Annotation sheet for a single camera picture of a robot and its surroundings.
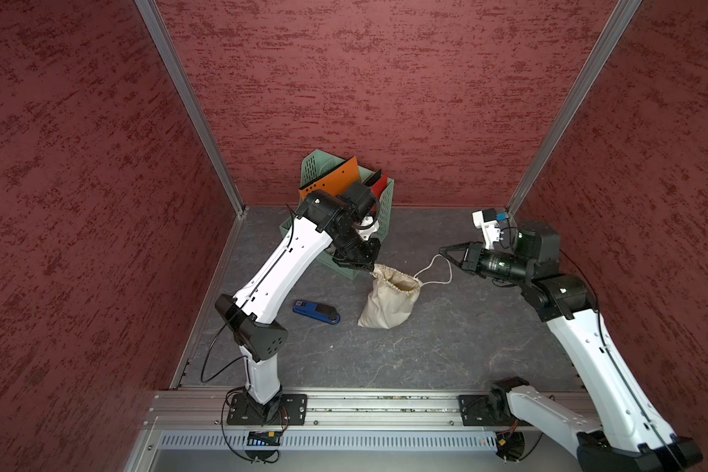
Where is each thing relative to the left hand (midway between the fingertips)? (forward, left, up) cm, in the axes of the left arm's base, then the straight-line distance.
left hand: (367, 273), depth 69 cm
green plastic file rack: (+50, +19, -6) cm, 54 cm away
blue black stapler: (+1, +15, -24) cm, 28 cm away
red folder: (+30, -3, +1) cm, 30 cm away
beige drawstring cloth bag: (-3, -7, -6) cm, 10 cm away
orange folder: (+34, +9, 0) cm, 35 cm away
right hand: (+1, -16, +5) cm, 17 cm away
